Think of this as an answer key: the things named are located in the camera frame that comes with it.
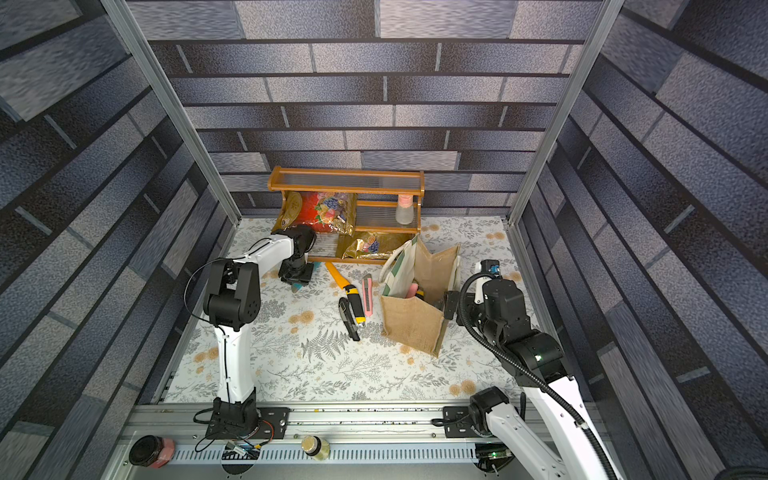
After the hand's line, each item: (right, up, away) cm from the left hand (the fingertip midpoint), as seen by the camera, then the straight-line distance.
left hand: (301, 280), depth 101 cm
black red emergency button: (-22, -33, -37) cm, 54 cm away
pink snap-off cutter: (+23, -4, -3) cm, 24 cm away
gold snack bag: (+24, +12, +4) cm, 27 cm away
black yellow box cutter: (+17, -11, -9) cm, 22 cm away
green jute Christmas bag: (+38, -9, -20) cm, 44 cm away
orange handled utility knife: (+18, -3, -3) cm, 18 cm away
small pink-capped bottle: (+36, +23, -4) cm, 43 cm away
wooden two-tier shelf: (+30, +27, -1) cm, 40 cm away
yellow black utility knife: (+41, -4, -4) cm, 41 cm away
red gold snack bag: (+12, +23, -6) cm, 26 cm away
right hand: (+48, +1, -31) cm, 57 cm away
